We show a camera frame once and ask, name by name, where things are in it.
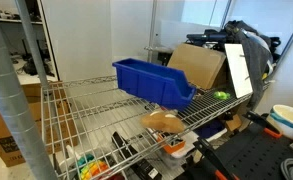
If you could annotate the blue plastic bin tray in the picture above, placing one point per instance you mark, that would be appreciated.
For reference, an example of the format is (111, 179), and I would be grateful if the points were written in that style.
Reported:
(152, 85)

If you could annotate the flat brown cardboard box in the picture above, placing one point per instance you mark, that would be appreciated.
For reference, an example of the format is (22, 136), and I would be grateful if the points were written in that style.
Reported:
(196, 65)

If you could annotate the chrome rear shelf pole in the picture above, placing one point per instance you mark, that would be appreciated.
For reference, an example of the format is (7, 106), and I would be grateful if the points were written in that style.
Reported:
(151, 30)

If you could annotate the orange and white object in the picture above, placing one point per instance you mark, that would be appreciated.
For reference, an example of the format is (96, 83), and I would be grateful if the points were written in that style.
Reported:
(172, 146)

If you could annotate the green toy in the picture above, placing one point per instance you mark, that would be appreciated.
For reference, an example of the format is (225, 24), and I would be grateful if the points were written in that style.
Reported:
(221, 95)

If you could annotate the dark blue storage item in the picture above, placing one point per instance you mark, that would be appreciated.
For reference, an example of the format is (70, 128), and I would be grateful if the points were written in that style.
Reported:
(211, 130)

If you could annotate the black flat device with label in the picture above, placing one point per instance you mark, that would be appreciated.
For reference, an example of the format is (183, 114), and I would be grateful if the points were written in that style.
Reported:
(142, 166)

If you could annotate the black equipment pile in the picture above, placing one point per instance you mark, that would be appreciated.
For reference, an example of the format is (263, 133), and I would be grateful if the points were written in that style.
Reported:
(204, 36)

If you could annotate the small brown cardboard piece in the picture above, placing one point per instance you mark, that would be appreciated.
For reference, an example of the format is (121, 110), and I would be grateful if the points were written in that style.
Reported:
(233, 123)

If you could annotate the white rectangular board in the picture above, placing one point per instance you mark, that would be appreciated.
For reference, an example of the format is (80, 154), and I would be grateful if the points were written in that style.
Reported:
(238, 70)

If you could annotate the rainbow coloured toy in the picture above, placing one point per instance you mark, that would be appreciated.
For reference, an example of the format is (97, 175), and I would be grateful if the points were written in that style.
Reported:
(92, 168)

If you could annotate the white cabinet with shelves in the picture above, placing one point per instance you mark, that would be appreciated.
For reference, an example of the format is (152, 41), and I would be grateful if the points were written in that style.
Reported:
(47, 40)

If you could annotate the grey cloth jacket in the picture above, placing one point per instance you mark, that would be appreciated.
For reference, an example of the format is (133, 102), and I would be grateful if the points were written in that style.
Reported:
(256, 63)

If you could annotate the thin grey shelf pole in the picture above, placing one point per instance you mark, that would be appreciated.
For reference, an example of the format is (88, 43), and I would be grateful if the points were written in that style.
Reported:
(32, 43)

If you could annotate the black workbench with orange clamps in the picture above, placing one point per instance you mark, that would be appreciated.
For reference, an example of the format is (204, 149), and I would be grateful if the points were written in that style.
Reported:
(252, 153)

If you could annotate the thick grey shelf pole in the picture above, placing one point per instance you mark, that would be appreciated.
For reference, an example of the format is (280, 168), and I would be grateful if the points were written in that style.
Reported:
(9, 100)

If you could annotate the white bowl with teal stripe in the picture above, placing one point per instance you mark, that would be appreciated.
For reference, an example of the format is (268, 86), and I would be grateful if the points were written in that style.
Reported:
(291, 121)

